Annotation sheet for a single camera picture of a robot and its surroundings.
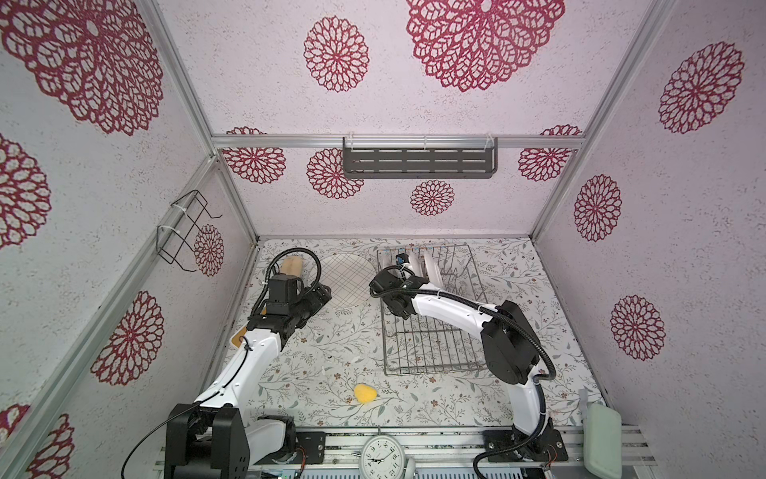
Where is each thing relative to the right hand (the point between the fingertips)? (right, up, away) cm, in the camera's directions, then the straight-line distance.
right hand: (420, 281), depth 91 cm
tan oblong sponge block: (-44, +5, +15) cm, 47 cm away
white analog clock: (-12, -40, -22) cm, 47 cm away
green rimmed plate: (+5, +2, 0) cm, 5 cm away
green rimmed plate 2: (-1, +5, +1) cm, 5 cm away
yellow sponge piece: (-16, -30, -10) cm, 36 cm away
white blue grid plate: (-24, 0, +18) cm, 30 cm away
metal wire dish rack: (0, -19, -1) cm, 19 cm away
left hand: (-29, -6, -5) cm, 30 cm away
